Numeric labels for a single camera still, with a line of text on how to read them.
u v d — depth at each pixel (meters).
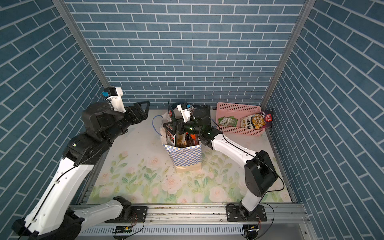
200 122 0.62
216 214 0.75
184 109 0.68
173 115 0.70
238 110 1.20
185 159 0.76
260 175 0.45
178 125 0.65
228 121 1.12
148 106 0.57
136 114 0.50
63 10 0.71
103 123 0.43
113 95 0.49
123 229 0.72
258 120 1.05
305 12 0.72
